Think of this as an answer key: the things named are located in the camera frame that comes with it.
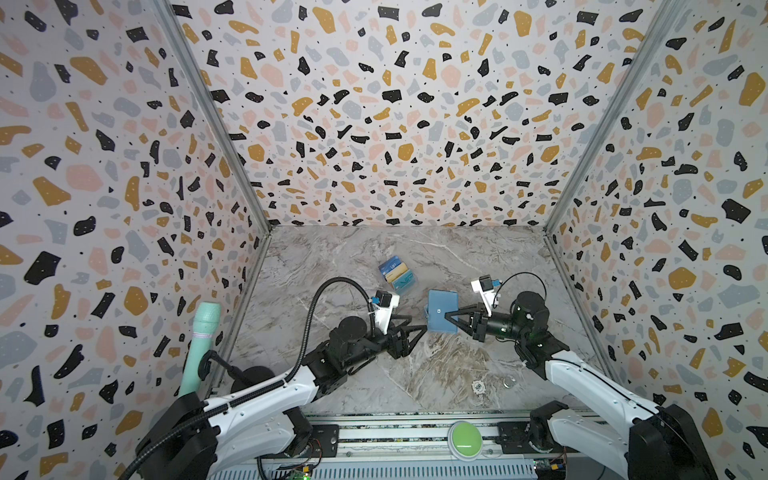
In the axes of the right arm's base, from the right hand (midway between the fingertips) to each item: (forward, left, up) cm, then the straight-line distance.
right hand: (449, 314), depth 72 cm
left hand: (-2, +6, +1) cm, 7 cm away
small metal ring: (-9, -18, -20) cm, 28 cm away
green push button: (-24, -4, -19) cm, 31 cm away
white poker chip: (-10, -10, -23) cm, 27 cm away
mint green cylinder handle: (-8, +50, +12) cm, 52 cm away
